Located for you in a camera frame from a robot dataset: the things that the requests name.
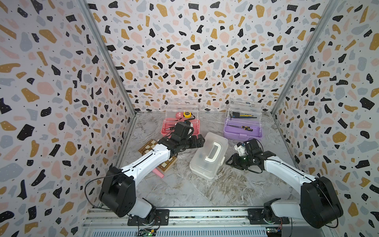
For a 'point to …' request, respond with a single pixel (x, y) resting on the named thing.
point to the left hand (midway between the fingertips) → (201, 140)
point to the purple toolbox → (243, 120)
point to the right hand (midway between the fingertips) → (228, 163)
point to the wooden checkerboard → (165, 166)
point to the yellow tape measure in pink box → (187, 114)
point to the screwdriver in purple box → (245, 127)
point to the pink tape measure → (179, 115)
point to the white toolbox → (209, 156)
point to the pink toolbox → (181, 110)
